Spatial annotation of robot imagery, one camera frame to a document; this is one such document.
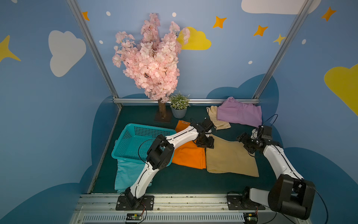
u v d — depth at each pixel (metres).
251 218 0.73
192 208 0.73
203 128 0.72
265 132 0.68
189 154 0.92
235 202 0.75
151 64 0.64
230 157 0.90
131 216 0.72
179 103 1.01
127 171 0.82
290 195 0.41
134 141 0.98
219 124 1.08
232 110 1.17
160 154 0.56
